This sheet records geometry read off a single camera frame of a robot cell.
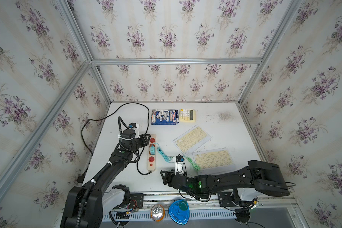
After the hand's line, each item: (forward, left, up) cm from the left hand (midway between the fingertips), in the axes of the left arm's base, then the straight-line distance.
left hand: (149, 136), depth 85 cm
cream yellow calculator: (+24, -26, -9) cm, 37 cm away
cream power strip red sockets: (-10, -2, -10) cm, 14 cm away
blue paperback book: (+23, -8, -10) cm, 26 cm away
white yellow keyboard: (+5, -28, -13) cm, 31 cm away
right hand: (-20, -11, -4) cm, 23 cm away
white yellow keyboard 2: (-11, -40, -12) cm, 43 cm away
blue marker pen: (+24, -18, -10) cm, 32 cm away
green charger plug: (-7, -2, -5) cm, 8 cm away
